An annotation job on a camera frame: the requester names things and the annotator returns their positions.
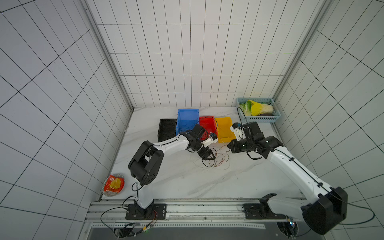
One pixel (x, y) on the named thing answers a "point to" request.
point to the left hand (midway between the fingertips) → (207, 156)
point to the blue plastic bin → (186, 120)
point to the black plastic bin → (167, 129)
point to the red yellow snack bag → (113, 185)
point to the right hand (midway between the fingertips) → (223, 145)
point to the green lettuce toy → (246, 108)
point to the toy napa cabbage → (257, 109)
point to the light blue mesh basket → (261, 118)
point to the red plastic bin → (208, 123)
